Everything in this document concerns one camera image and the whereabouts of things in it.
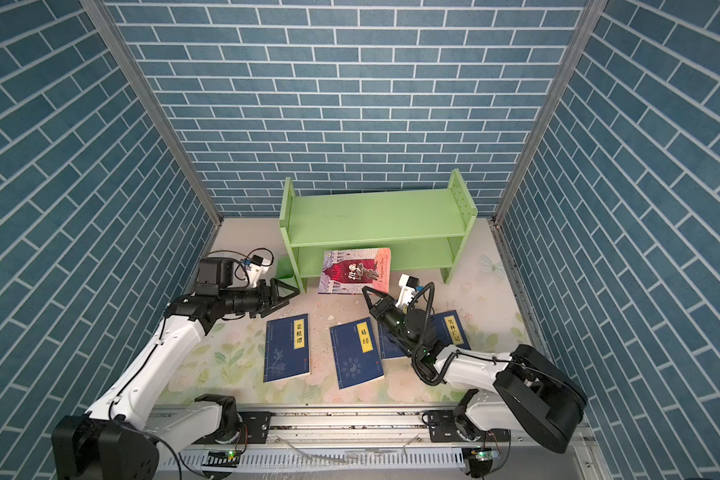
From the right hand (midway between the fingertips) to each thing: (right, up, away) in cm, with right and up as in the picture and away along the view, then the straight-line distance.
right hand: (359, 287), depth 76 cm
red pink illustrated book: (-3, +4, +5) cm, 7 cm away
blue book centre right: (+8, -20, +11) cm, 24 cm away
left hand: (-17, -2, -1) cm, 17 cm away
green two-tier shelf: (+21, +17, +32) cm, 41 cm away
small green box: (-23, +4, +11) cm, 26 cm away
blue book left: (-22, -20, +11) cm, 31 cm away
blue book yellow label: (-1, -20, +9) cm, 22 cm away
